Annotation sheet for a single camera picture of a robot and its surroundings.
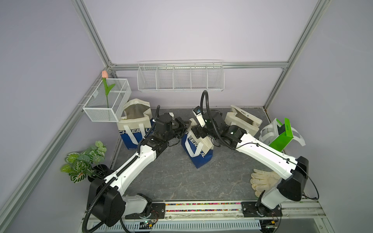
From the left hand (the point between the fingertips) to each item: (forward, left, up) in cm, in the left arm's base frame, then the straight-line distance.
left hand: (193, 121), depth 74 cm
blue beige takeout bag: (+5, +31, -4) cm, 31 cm away
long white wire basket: (+41, +5, +1) cm, 41 cm away
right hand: (+1, -3, -1) cm, 3 cm away
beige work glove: (-24, -38, -28) cm, 53 cm away
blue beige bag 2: (0, -31, -4) cm, 31 cm away
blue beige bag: (-11, -2, -10) cm, 15 cm away
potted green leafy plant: (-17, +50, -5) cm, 53 cm away
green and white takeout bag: (-10, -42, -4) cm, 44 cm away
